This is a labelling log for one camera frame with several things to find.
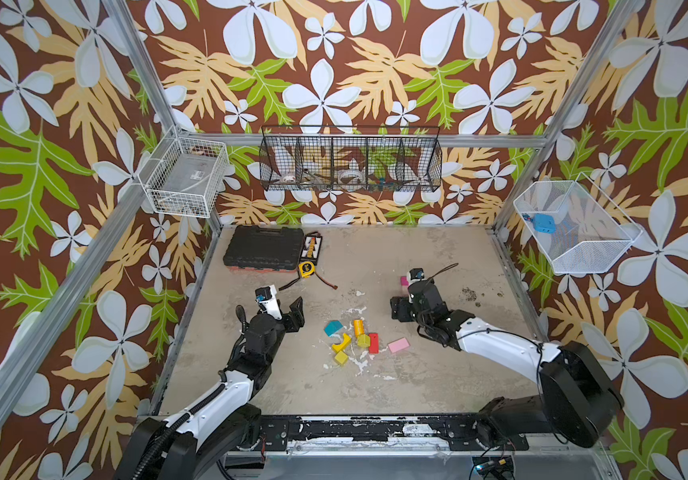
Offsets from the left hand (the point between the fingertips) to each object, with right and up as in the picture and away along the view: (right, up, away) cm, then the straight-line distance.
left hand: (289, 296), depth 84 cm
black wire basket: (+15, +44, +14) cm, 49 cm away
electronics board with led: (+54, -42, -10) cm, 68 cm away
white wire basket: (-30, +35, +1) cm, 46 cm away
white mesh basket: (+81, +18, -6) cm, 83 cm away
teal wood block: (+12, -11, +7) cm, 18 cm away
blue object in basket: (+74, +21, +2) cm, 77 cm away
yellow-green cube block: (+21, -14, +3) cm, 26 cm away
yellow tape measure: (+2, +7, +21) cm, 22 cm away
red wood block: (+25, -15, +6) cm, 30 cm away
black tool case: (-14, +14, +25) cm, 32 cm away
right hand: (+32, -2, +5) cm, 32 cm away
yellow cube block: (+15, -18, +1) cm, 23 cm away
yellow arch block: (+17, -14, +5) cm, 22 cm away
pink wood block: (+32, -15, +5) cm, 36 cm away
